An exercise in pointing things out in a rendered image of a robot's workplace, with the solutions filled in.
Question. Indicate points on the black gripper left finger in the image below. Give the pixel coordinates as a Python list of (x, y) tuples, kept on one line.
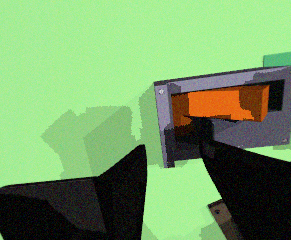
[(110, 205)]

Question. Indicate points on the orange l-shaped part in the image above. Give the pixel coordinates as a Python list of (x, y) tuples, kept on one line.
[(247, 103)]

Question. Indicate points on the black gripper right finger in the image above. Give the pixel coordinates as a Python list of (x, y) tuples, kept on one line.
[(255, 188)]

